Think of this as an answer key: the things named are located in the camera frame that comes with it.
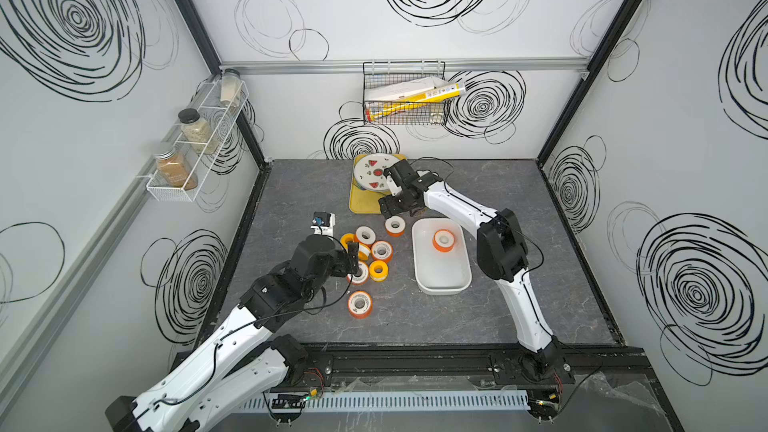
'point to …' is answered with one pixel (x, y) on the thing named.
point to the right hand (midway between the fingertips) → (392, 204)
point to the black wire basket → (423, 112)
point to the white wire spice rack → (219, 117)
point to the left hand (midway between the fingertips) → (342, 243)
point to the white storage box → (440, 273)
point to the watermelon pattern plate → (369, 170)
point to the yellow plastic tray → (361, 199)
